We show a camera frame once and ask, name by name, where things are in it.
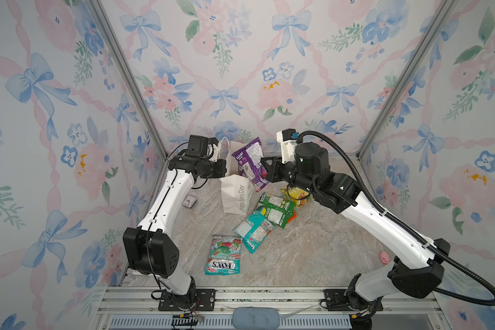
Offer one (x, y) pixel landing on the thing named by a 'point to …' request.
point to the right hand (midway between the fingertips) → (260, 158)
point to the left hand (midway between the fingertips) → (227, 167)
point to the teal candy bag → (255, 229)
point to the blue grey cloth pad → (256, 318)
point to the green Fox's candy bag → (278, 209)
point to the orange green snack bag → (293, 216)
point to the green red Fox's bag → (225, 256)
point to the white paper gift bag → (238, 190)
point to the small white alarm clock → (190, 201)
